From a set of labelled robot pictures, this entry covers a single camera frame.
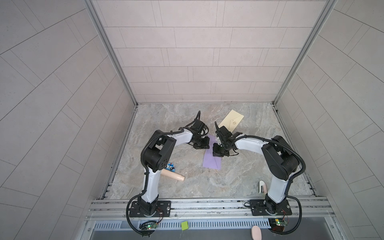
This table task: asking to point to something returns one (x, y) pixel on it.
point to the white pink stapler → (262, 187)
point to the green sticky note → (184, 225)
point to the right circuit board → (277, 224)
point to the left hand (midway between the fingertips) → (212, 144)
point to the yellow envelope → (231, 120)
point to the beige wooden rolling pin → (172, 174)
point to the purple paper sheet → (209, 161)
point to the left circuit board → (148, 225)
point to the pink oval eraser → (256, 233)
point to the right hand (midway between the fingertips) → (211, 155)
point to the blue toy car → (170, 167)
